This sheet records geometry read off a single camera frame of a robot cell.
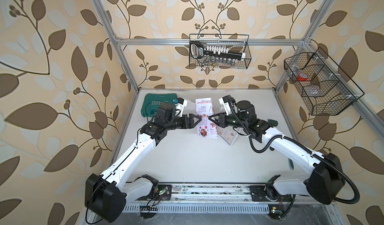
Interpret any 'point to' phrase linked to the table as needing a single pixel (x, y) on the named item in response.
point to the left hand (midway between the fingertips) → (194, 117)
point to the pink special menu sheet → (206, 128)
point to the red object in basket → (302, 77)
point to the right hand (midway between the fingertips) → (209, 117)
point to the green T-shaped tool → (273, 123)
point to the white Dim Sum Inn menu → (228, 134)
